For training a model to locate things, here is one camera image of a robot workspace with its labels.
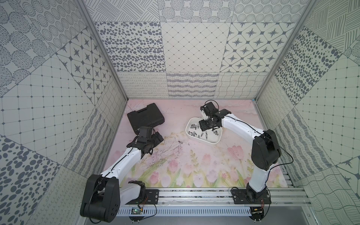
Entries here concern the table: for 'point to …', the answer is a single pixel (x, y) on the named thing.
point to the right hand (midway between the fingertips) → (205, 126)
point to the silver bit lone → (217, 133)
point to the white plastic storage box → (193, 131)
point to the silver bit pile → (191, 127)
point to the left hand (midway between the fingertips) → (157, 137)
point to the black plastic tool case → (149, 116)
